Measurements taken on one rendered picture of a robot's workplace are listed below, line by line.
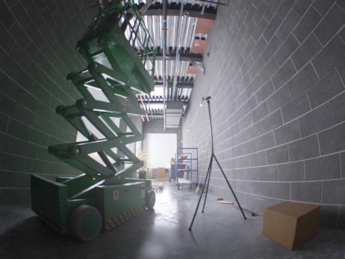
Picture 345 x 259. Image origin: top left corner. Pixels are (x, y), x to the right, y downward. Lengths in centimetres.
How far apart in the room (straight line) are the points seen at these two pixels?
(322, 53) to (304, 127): 69
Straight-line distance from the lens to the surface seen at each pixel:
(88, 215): 122
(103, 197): 133
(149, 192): 230
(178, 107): 711
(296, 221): 108
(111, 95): 183
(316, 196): 151
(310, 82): 153
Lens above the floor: 62
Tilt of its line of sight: 16 degrees up
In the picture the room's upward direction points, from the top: straight up
